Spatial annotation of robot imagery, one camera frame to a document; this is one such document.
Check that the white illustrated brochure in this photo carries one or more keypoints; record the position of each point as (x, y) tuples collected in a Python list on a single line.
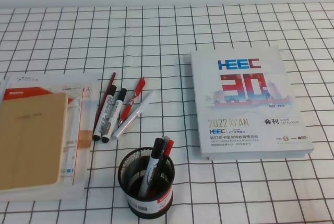
[(75, 97)]

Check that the red Broadview book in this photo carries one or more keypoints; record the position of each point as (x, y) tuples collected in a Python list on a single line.
[(16, 93)]

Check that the red gel pen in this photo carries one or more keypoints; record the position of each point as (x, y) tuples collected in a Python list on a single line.
[(137, 91)]

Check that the black-capped whiteboard marker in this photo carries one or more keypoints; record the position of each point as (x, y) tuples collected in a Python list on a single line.
[(114, 116), (104, 115)]

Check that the black marker in holder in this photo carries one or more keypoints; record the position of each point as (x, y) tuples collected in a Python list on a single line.
[(151, 167)]

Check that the right black-capped whiteboard marker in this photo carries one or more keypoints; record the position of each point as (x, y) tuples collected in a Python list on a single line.
[(114, 116)]

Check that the white Agilex paper sheet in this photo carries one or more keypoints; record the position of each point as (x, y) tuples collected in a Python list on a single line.
[(89, 107)]

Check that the grey pen in holder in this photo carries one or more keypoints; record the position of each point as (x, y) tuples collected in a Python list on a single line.
[(165, 140)]

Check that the brown kraft classic notebook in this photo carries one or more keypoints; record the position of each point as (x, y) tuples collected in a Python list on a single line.
[(32, 134)]

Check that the dark red pencil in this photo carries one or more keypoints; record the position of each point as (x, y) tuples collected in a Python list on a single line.
[(103, 99)]

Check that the white HEEC catalogue book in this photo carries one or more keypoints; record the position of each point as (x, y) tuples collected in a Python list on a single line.
[(245, 105)]

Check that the left black-capped whiteboard marker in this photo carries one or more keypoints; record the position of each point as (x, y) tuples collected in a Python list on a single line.
[(104, 115)]

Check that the white pen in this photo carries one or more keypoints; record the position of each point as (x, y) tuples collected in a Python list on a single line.
[(142, 107)]

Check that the black mesh pen holder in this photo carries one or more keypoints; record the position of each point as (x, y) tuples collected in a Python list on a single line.
[(159, 198)]

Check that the red pen in holder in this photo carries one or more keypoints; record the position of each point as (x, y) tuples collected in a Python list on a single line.
[(165, 155)]

